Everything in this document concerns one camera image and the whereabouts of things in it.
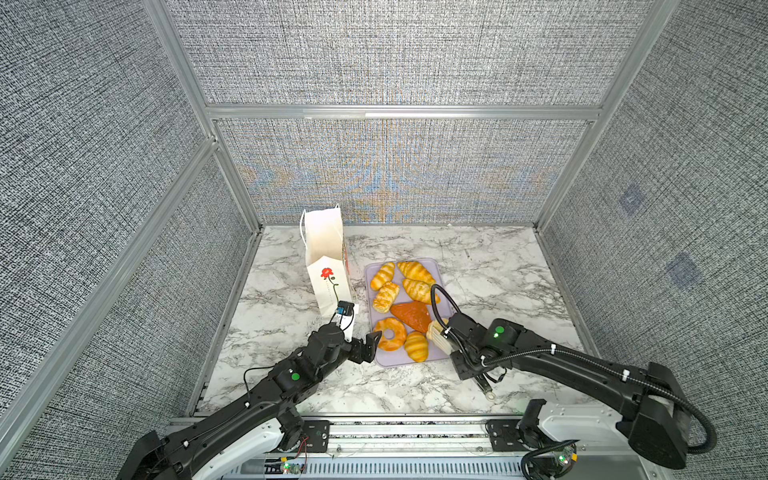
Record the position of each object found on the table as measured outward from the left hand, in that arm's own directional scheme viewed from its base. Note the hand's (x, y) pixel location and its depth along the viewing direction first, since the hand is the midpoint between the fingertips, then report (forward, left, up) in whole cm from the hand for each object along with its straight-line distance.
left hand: (368, 330), depth 78 cm
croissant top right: (+25, -15, -7) cm, 30 cm away
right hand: (-8, -24, -6) cm, 26 cm away
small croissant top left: (+24, -6, -8) cm, 26 cm away
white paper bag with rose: (+29, +13, +9) cm, 33 cm away
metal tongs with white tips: (-14, -26, +1) cm, 29 cm away
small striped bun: (-1, -13, -10) cm, 17 cm away
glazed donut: (+4, -9, -10) cm, 14 cm away
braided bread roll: (+15, -5, -8) cm, 18 cm away
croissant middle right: (+16, -17, -7) cm, 25 cm away
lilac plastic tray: (+16, -13, -11) cm, 23 cm away
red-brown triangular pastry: (+8, -14, -8) cm, 18 cm away
